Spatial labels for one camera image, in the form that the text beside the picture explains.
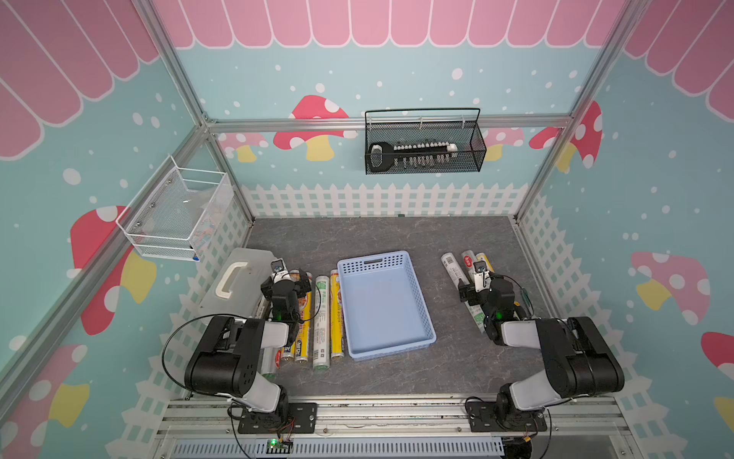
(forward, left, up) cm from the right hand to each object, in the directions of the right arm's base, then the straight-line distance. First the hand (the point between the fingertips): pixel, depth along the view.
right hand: (476, 275), depth 94 cm
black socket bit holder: (+26, +31, +28) cm, 50 cm away
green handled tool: (-4, -18, -6) cm, 19 cm away
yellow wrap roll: (+11, -5, -4) cm, 12 cm away
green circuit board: (-46, +59, -9) cm, 75 cm away
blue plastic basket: (-8, +31, -7) cm, 32 cm away
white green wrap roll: (-15, +50, -3) cm, 53 cm away
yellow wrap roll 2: (-23, +55, -3) cm, 60 cm away
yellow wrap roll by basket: (-21, +45, -3) cm, 50 cm away
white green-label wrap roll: (-12, +2, -3) cm, 13 cm away
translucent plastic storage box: (-7, +76, +6) cm, 77 cm away
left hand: (0, +62, +2) cm, 62 cm away
